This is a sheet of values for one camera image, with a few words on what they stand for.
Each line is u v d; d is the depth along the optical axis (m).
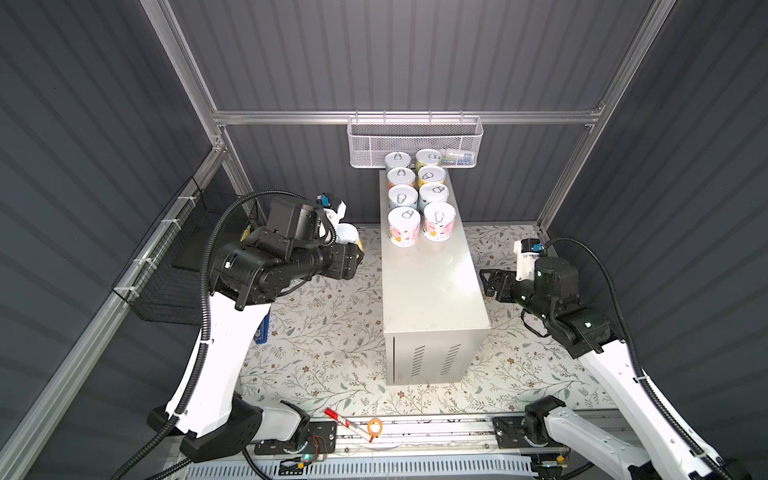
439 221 0.67
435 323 0.57
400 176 0.77
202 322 0.35
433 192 0.73
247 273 0.35
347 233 0.59
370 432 0.74
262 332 0.89
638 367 0.43
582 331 0.47
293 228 0.41
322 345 0.89
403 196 0.72
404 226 0.67
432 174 0.77
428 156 0.83
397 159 0.82
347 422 0.75
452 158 0.91
